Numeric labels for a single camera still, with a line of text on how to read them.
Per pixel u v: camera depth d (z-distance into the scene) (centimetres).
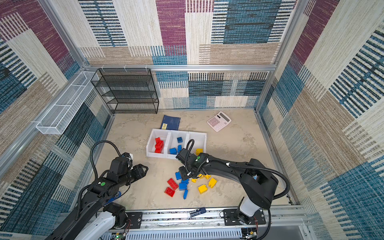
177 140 102
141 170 72
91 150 99
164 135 102
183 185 83
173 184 83
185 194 79
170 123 112
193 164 62
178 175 88
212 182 84
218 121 111
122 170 62
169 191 81
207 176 59
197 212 74
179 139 101
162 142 97
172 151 97
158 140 101
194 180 85
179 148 97
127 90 110
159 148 95
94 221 58
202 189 81
